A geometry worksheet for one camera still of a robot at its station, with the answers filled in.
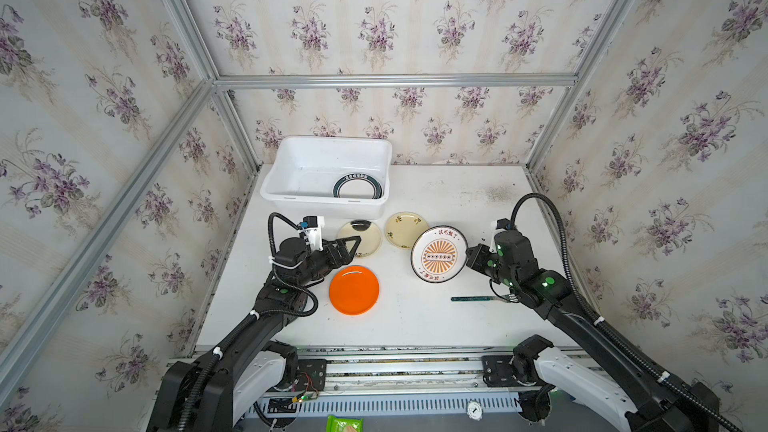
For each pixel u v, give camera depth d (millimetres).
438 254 842
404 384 730
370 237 990
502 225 700
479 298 847
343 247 717
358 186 1112
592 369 554
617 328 793
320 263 712
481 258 688
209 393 397
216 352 431
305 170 1186
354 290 878
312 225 720
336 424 662
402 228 1014
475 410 688
